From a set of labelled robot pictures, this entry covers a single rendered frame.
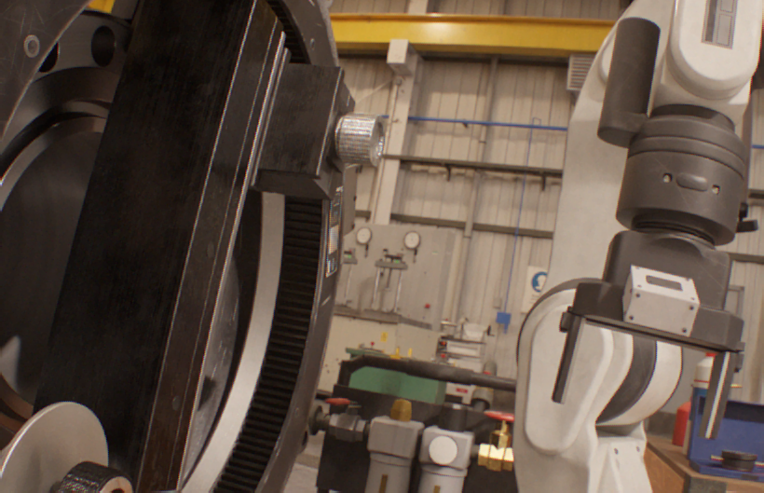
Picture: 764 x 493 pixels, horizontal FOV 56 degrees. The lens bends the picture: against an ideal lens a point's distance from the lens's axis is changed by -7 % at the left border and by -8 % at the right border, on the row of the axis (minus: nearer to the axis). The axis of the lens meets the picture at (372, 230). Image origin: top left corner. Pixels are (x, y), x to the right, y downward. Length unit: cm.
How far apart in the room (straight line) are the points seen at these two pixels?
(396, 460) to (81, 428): 92
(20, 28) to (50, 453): 24
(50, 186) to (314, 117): 34
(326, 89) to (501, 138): 1140
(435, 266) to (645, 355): 647
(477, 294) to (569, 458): 1085
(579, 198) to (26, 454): 57
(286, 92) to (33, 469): 36
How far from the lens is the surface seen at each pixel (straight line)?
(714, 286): 54
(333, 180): 66
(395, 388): 392
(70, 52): 65
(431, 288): 714
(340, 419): 139
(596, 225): 78
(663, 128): 55
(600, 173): 79
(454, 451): 132
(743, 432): 141
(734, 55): 56
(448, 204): 1195
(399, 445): 135
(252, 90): 61
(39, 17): 43
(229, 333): 91
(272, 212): 87
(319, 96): 63
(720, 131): 55
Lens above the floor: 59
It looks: 8 degrees up
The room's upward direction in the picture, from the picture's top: 10 degrees clockwise
